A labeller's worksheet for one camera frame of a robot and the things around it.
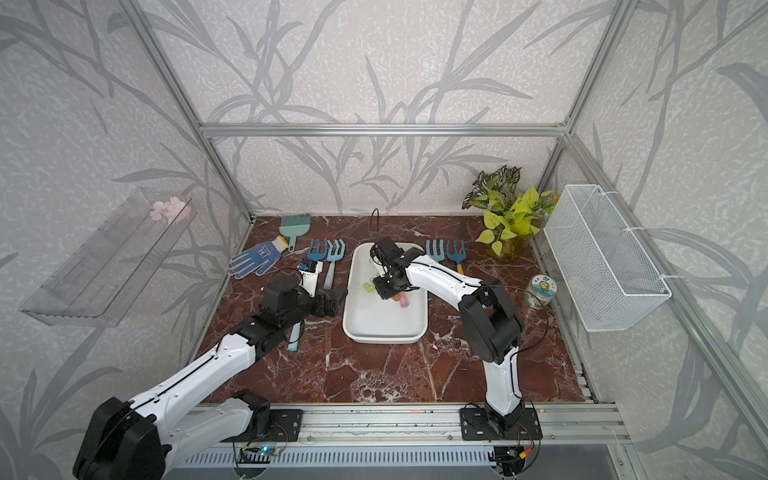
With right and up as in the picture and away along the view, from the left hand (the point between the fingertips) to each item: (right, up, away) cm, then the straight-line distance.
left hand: (335, 288), depth 82 cm
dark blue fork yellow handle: (-12, +7, +27) cm, 31 cm away
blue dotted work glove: (-34, +6, +27) cm, 44 cm away
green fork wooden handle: (+8, -3, +17) cm, 19 cm away
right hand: (+13, -1, +11) cm, 17 cm away
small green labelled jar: (+61, -2, +9) cm, 62 cm away
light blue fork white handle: (-7, +9, +27) cm, 29 cm away
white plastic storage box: (+9, -12, +10) cm, 18 cm away
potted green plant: (+52, +20, +7) cm, 56 cm away
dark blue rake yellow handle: (+39, +7, +26) cm, 47 cm away
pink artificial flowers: (-40, +21, -6) cm, 46 cm away
